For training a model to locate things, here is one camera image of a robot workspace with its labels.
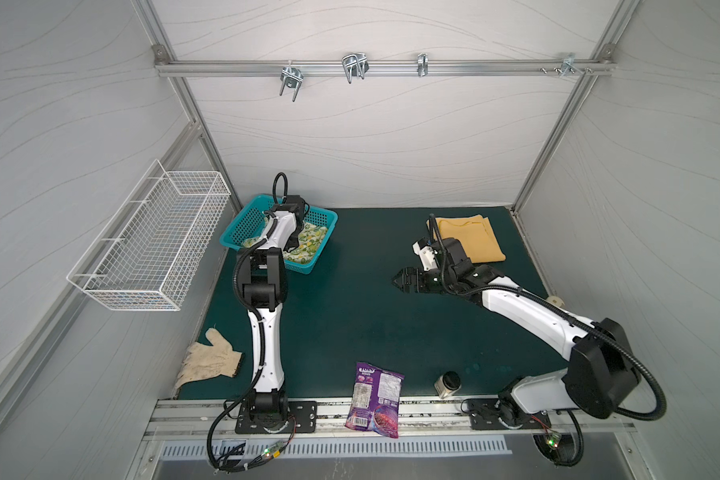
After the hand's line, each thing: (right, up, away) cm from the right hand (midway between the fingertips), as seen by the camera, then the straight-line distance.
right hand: (408, 273), depth 83 cm
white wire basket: (-63, +6, -16) cm, 65 cm away
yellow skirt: (+30, +11, +28) cm, 42 cm away
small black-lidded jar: (+8, -25, -13) cm, 29 cm away
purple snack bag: (-10, -31, -9) cm, 34 cm away
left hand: (-42, +8, +19) cm, 47 cm away
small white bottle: (+41, -8, -1) cm, 42 cm away
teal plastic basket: (-55, +16, +24) cm, 63 cm away
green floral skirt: (-32, +9, +22) cm, 40 cm away
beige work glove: (-58, -25, -1) cm, 63 cm away
